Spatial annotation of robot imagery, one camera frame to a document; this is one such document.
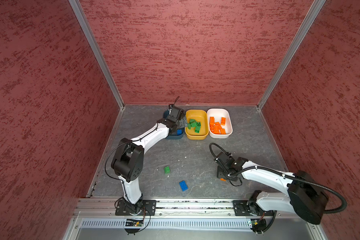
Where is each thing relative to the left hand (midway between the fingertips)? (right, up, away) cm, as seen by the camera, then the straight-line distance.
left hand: (178, 123), depth 93 cm
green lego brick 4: (+14, -1, +14) cm, 20 cm away
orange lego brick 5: (+27, -4, +11) cm, 30 cm away
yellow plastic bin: (+16, +5, +18) cm, 25 cm away
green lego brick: (-6, -27, -8) cm, 29 cm away
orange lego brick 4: (+24, -3, +14) cm, 28 cm away
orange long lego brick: (+32, -6, +10) cm, 34 cm away
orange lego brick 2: (+33, +1, +17) cm, 37 cm away
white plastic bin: (+29, +7, +18) cm, 35 cm away
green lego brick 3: (+7, -2, +13) cm, 15 cm away
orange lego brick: (+24, -29, -16) cm, 41 cm away
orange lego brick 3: (+25, +2, +16) cm, 29 cm away
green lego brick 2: (+10, +1, +14) cm, 17 cm away
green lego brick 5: (+14, -4, +12) cm, 19 cm away
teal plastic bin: (-3, -7, +9) cm, 12 cm away
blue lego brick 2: (0, -6, +7) cm, 9 cm away
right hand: (+26, -32, -9) cm, 42 cm away
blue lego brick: (+4, -35, -12) cm, 37 cm away
